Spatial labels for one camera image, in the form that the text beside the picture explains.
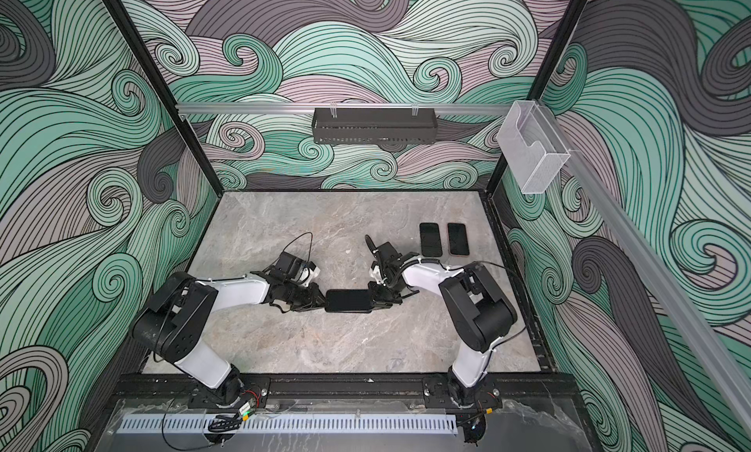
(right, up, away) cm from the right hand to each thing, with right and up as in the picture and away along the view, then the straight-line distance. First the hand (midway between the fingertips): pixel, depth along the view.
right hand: (370, 308), depth 88 cm
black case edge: (-1, 0, -2) cm, 3 cm away
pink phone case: (+32, +20, +14) cm, 40 cm away
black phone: (+31, +21, +13) cm, 40 cm away
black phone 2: (+23, +20, +19) cm, 35 cm away
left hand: (-13, +2, 0) cm, 13 cm away
